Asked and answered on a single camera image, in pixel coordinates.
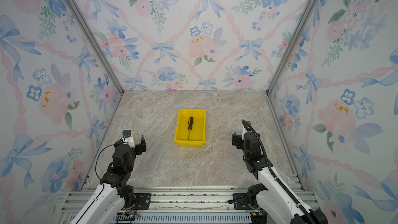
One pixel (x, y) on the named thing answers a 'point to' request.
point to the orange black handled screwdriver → (190, 121)
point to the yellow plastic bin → (197, 135)
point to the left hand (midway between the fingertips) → (133, 136)
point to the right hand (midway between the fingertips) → (244, 131)
